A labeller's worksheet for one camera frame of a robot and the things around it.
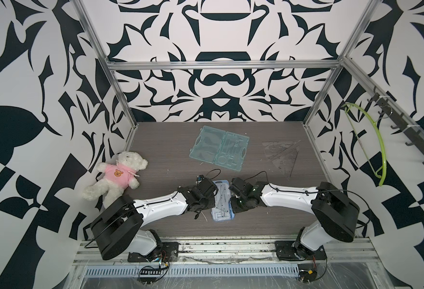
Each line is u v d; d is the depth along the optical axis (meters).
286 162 1.02
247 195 0.65
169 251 0.74
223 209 0.84
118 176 0.87
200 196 0.66
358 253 0.75
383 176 0.66
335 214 0.45
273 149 1.08
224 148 1.07
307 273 0.71
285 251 0.74
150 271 0.73
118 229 0.42
